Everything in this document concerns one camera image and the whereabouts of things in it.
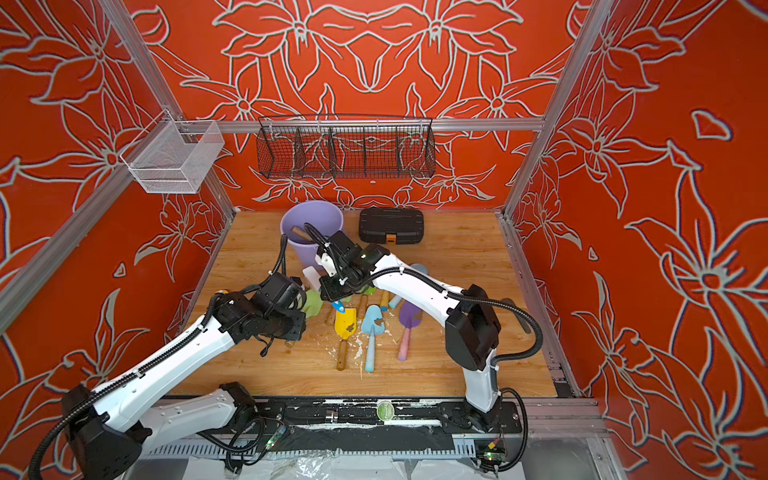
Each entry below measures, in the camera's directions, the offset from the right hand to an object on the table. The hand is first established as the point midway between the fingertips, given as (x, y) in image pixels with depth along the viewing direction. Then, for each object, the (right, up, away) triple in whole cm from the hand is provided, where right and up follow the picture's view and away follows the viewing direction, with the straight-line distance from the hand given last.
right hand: (322, 290), depth 78 cm
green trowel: (-12, +16, +22) cm, 30 cm away
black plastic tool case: (+20, +19, +31) cm, 41 cm away
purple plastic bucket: (-4, +22, +21) cm, 30 cm away
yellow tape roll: (-24, 0, -3) cm, 24 cm away
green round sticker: (+17, -30, -4) cm, 35 cm away
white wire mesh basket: (-50, +40, +14) cm, 66 cm away
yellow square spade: (+5, -13, +9) cm, 17 cm away
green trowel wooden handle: (+10, -7, +13) cm, 18 cm away
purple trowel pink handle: (+25, -10, +12) cm, 29 cm away
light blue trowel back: (+20, -6, +14) cm, 25 cm away
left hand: (-4, -8, -2) cm, 10 cm away
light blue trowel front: (+12, -13, +10) cm, 20 cm away
